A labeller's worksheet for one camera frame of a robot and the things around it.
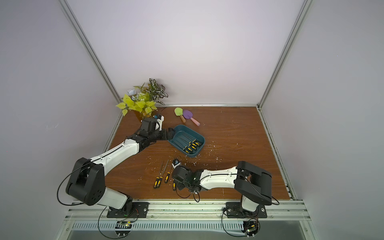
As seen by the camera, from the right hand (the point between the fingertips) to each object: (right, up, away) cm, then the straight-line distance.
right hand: (177, 176), depth 82 cm
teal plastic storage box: (+5, +17, +18) cm, 26 cm away
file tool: (+9, +17, +16) cm, 25 cm away
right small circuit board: (+37, -20, -11) cm, 44 cm away
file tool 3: (+6, +15, +15) cm, 22 cm away
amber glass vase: (-25, +35, +22) cm, 48 cm away
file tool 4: (+6, +13, +13) cm, 19 cm away
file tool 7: (-6, 0, +2) cm, 6 cm away
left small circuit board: (-26, -22, -9) cm, 35 cm away
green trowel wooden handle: (-3, +38, +35) cm, 52 cm away
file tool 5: (+3, +12, +12) cm, 17 cm away
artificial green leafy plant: (-23, +47, +16) cm, 55 cm away
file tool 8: (-1, -4, -2) cm, 5 cm away
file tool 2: (+6, +17, +16) cm, 24 cm away
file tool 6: (-12, -2, +2) cm, 12 cm away
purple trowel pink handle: (+4, +35, +32) cm, 48 cm away
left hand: (-4, +25, +6) cm, 27 cm away
